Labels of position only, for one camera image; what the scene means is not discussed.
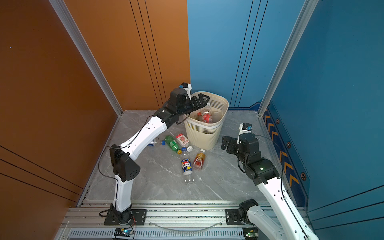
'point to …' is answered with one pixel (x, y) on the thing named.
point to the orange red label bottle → (199, 161)
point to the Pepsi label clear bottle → (186, 167)
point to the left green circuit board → (123, 232)
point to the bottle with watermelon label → (181, 140)
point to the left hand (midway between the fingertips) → (206, 98)
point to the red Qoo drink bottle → (206, 117)
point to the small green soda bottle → (173, 143)
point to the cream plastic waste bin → (203, 136)
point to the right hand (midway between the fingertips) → (229, 138)
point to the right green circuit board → (251, 233)
